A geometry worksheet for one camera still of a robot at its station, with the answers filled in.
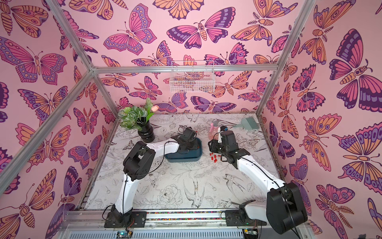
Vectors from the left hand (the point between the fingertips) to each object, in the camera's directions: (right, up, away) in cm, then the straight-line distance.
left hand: (199, 144), depth 101 cm
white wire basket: (-5, +44, -5) cm, 45 cm away
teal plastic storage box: (-3, -7, -1) cm, 8 cm away
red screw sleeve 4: (+7, -6, -3) cm, 10 cm away
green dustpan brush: (+38, +14, +12) cm, 42 cm away
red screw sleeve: (+8, -8, -5) cm, 12 cm away
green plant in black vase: (-38, +17, -17) cm, 45 cm away
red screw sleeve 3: (+10, -10, -6) cm, 15 cm away
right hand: (+4, +2, -16) cm, 17 cm away
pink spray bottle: (+9, +10, -4) cm, 14 cm away
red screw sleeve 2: (+10, -7, -4) cm, 13 cm away
